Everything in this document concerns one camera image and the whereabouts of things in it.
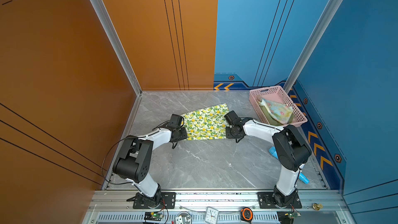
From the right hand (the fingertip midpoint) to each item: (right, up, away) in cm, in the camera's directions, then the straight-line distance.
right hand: (230, 134), depth 96 cm
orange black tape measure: (+2, -29, -29) cm, 42 cm away
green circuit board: (-39, -33, -26) cm, 57 cm away
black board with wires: (+22, -33, -26) cm, 47 cm away
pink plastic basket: (+38, +27, +20) cm, 50 cm away
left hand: (-29, +1, 0) cm, 29 cm away
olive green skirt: (+28, +8, +2) cm, 29 cm away
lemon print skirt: (-15, +6, +4) cm, 16 cm away
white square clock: (-13, -31, -28) cm, 44 cm away
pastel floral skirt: (+35, +13, +8) cm, 39 cm away
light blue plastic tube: (+34, -18, -18) cm, 42 cm away
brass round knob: (+35, -28, -27) cm, 52 cm away
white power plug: (-25, -28, -33) cm, 50 cm away
